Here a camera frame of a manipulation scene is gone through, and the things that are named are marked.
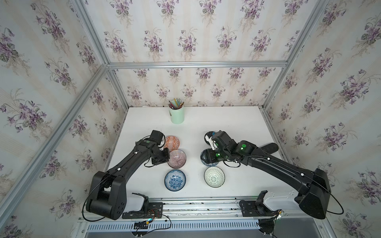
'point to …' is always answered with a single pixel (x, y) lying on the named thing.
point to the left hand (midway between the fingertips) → (171, 160)
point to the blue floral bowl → (175, 180)
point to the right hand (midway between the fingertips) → (206, 156)
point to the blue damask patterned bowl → (203, 159)
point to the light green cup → (177, 115)
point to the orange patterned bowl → (172, 143)
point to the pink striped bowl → (177, 158)
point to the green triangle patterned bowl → (214, 177)
